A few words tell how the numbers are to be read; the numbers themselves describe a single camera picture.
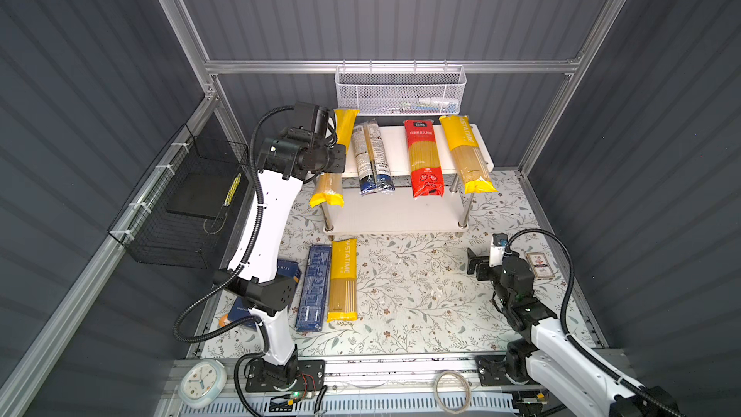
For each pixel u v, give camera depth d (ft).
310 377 2.37
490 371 2.42
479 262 2.51
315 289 2.83
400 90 4.05
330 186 2.15
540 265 2.99
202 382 2.32
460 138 2.57
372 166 2.33
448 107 2.97
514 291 2.07
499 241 2.36
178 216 2.38
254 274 1.46
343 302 2.77
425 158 2.40
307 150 1.56
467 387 2.32
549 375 1.89
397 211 3.32
